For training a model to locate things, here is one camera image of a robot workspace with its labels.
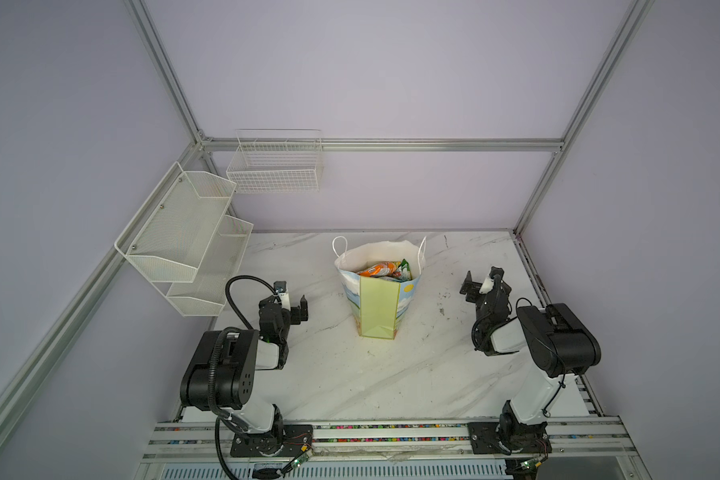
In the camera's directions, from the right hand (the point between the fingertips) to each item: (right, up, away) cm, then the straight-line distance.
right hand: (483, 273), depth 93 cm
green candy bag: (-26, +1, -4) cm, 26 cm away
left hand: (-63, -8, +1) cm, 64 cm away
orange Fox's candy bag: (-33, +2, -10) cm, 34 cm away
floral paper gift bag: (-34, -8, -14) cm, 38 cm away
